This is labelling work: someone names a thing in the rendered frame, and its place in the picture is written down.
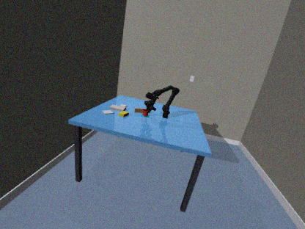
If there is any yellow flat block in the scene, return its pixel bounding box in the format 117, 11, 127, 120
118, 111, 129, 117

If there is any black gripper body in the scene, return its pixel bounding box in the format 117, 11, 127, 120
147, 100, 156, 111

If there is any red cup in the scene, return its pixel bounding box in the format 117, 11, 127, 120
142, 109, 148, 117

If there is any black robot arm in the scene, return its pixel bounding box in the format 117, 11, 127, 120
144, 85, 180, 119

